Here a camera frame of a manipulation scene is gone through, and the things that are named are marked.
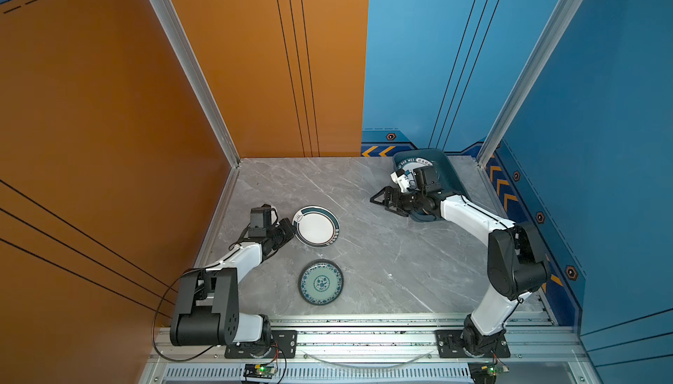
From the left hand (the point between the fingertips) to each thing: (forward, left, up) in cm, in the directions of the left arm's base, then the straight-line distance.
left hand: (298, 223), depth 93 cm
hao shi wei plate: (+33, -46, -3) cm, 57 cm away
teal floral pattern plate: (-19, -9, -5) cm, 21 cm away
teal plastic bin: (+22, -61, -3) cm, 65 cm away
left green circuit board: (-43, +6, -7) cm, 43 cm away
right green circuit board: (-42, -55, -6) cm, 70 cm away
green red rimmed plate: (+1, -6, -4) cm, 7 cm away
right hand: (+3, -29, +8) cm, 30 cm away
